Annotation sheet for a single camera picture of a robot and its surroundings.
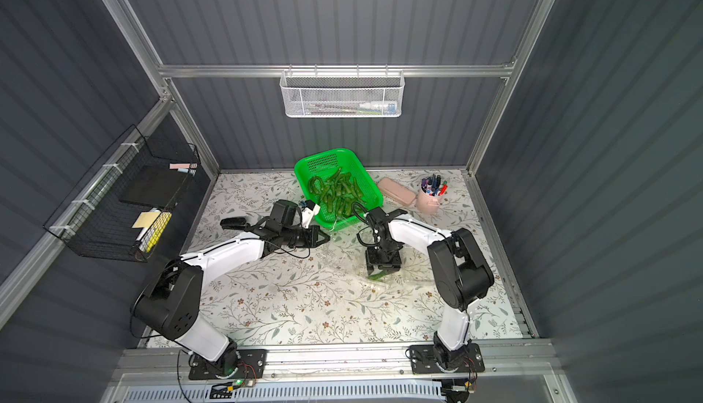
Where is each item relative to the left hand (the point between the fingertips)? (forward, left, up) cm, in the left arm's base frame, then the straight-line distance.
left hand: (328, 237), depth 86 cm
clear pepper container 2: (-5, -29, -11) cm, 32 cm away
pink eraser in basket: (+17, +46, +15) cm, 51 cm away
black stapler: (+14, +38, -12) cm, 42 cm away
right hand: (-7, -16, -9) cm, 20 cm away
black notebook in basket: (+8, +49, +17) cm, 53 cm away
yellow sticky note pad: (-3, +47, +16) cm, 49 cm away
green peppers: (+26, -2, -7) cm, 27 cm away
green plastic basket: (+40, +5, -6) cm, 41 cm away
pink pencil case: (+27, -25, -9) cm, 38 cm away
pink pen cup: (+18, -36, -1) cm, 40 cm away
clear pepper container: (-5, -5, -11) cm, 13 cm away
